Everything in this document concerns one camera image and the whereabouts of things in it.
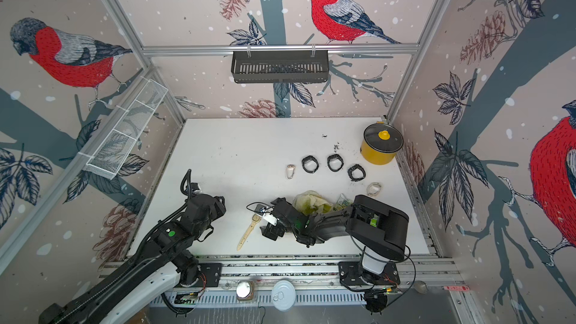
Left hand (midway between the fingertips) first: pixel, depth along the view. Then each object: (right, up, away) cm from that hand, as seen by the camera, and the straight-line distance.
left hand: (225, 196), depth 82 cm
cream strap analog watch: (+60, 0, +13) cm, 62 cm away
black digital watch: (+54, +6, +16) cm, 57 cm away
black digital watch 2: (+45, +11, +20) cm, 50 cm away
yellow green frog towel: (+32, -3, +3) cm, 33 cm away
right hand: (+16, -7, +4) cm, 18 cm away
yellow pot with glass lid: (+64, +20, +14) cm, 68 cm away
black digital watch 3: (+33, +9, +21) cm, 40 cm away
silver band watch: (+24, +7, +19) cm, 31 cm away
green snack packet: (+45, -5, +8) cm, 46 cm away
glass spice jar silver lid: (+12, -22, -19) cm, 31 cm away
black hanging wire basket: (+19, +57, +25) cm, 65 cm away
